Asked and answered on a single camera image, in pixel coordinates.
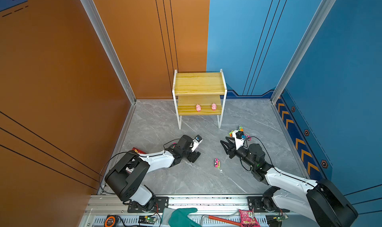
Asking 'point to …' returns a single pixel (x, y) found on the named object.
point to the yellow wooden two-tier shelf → (199, 94)
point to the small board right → (280, 218)
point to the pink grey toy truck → (248, 136)
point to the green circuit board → (147, 219)
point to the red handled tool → (221, 220)
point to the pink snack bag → (248, 219)
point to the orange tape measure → (110, 221)
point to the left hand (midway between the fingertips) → (195, 147)
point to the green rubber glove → (178, 217)
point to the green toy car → (240, 128)
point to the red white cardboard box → (139, 151)
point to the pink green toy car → (217, 163)
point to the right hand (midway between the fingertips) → (222, 140)
